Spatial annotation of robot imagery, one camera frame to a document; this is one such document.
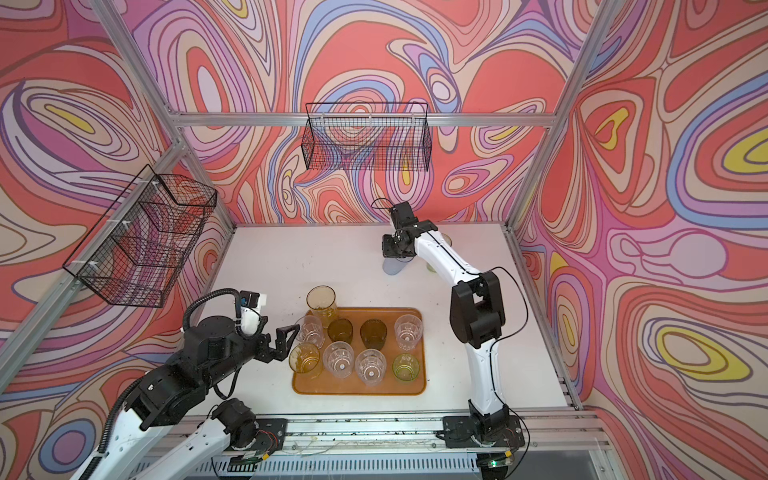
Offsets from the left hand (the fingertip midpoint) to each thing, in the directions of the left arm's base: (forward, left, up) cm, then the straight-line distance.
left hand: (287, 322), depth 68 cm
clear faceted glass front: (-1, -9, -22) cm, 24 cm away
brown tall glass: (+5, -19, -18) cm, 27 cm away
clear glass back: (-3, -18, -23) cm, 29 cm away
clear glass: (+7, -30, -20) cm, 36 cm away
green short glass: (-3, -28, -23) cm, 36 cm away
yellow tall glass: (+11, -5, -10) cm, 15 cm away
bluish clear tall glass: (+27, -25, -14) cm, 40 cm away
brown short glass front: (+7, -9, -18) cm, 21 cm away
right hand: (+29, -25, -11) cm, 40 cm away
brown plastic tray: (-7, -5, -23) cm, 25 cm away
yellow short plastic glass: (0, +1, -21) cm, 21 cm away
